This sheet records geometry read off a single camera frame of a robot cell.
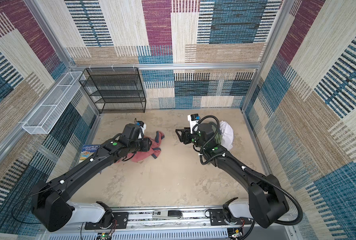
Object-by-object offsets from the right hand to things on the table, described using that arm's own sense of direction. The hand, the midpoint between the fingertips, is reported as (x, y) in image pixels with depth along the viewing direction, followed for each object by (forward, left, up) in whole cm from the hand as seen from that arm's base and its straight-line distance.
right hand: (179, 131), depth 80 cm
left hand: (-3, +16, -3) cm, 17 cm away
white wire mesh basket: (+5, +63, +12) cm, 65 cm away
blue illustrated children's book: (+1, +59, -19) cm, 62 cm away
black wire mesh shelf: (+41, +45, -3) cm, 61 cm away
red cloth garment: (-1, +16, -18) cm, 24 cm away
